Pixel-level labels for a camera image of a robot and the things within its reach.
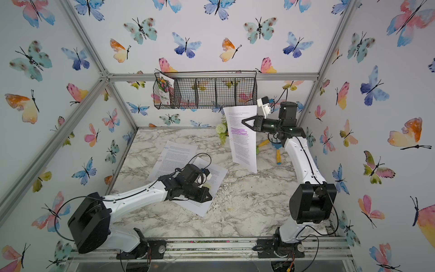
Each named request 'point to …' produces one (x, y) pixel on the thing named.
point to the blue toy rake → (278, 145)
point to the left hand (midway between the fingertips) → (213, 197)
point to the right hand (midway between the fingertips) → (244, 121)
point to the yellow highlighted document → (214, 183)
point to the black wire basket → (209, 88)
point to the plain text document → (175, 155)
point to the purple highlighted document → (243, 138)
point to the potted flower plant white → (222, 130)
